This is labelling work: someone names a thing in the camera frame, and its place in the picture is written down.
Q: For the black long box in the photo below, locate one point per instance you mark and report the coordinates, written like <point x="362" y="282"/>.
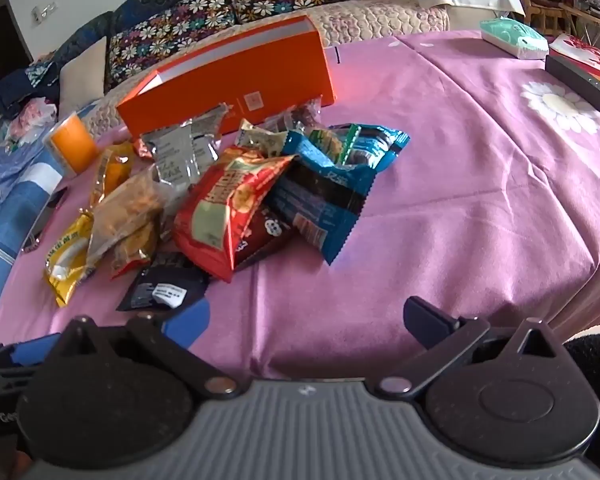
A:
<point x="585" y="82"/>

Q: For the clear cake packet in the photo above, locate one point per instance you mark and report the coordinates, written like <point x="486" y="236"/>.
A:
<point x="125" y="215"/>

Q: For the dark red cookie packet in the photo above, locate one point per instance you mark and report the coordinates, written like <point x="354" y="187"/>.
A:
<point x="265" y="240"/>

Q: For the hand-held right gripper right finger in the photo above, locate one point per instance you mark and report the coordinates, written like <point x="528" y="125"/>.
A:
<point x="422" y="315"/>

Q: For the orange cardboard box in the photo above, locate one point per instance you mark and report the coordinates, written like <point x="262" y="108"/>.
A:
<point x="240" y="77"/>

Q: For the black fleece clothing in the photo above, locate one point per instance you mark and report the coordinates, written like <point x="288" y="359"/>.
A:
<point x="592" y="365"/>

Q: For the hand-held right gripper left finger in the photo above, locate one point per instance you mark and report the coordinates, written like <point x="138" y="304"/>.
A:
<point x="187" y="320"/>

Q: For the red snack packet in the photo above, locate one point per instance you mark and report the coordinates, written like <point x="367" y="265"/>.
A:
<point x="220" y="210"/>

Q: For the red white paper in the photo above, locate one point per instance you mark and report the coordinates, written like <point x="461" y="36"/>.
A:
<point x="592" y="52"/>

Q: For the wall switch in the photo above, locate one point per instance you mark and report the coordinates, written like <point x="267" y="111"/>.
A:
<point x="44" y="12"/>

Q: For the clear red chocolate packet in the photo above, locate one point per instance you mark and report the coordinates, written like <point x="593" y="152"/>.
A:
<point x="295" y="117"/>

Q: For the dark blue clothing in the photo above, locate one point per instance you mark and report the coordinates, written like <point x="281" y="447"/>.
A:
<point x="15" y="85"/>

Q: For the orange cup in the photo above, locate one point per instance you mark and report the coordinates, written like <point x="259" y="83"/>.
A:
<point x="72" y="142"/>

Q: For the orange yellow snack packet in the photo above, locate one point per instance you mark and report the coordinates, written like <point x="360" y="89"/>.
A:
<point x="114" y="170"/>

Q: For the dark navy snack packet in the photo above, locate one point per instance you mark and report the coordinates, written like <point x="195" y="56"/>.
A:
<point x="160" y="285"/>

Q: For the wicker chair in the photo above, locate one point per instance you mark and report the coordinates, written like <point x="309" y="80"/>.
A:
<point x="555" y="17"/>

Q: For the blue white cloth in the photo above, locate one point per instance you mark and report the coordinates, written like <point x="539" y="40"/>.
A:
<point x="10" y="195"/>

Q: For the silver snack packet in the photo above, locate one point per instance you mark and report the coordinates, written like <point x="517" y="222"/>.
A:
<point x="182" y="152"/>

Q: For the pink flowered plastic bag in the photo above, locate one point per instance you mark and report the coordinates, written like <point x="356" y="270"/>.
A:
<point x="22" y="122"/>

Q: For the white chip cookie packet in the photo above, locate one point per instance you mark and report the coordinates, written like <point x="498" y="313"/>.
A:
<point x="260" y="140"/>

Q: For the blue patterned sofa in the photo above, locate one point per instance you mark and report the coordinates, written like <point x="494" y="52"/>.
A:
<point x="145" y="5"/>

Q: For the beige pillow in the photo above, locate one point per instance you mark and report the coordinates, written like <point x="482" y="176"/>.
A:
<point x="82" y="77"/>

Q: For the blue snack packet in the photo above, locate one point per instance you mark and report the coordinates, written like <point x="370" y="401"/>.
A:
<point x="320" y="195"/>

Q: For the teal tissue pack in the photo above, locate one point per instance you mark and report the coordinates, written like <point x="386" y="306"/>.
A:
<point x="515" y="37"/>

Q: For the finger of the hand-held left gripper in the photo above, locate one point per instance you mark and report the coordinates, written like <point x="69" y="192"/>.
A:
<point x="32" y="347"/>

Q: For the purple flowered tablecloth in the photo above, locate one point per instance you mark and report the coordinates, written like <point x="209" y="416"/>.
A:
<point x="455" y="200"/>

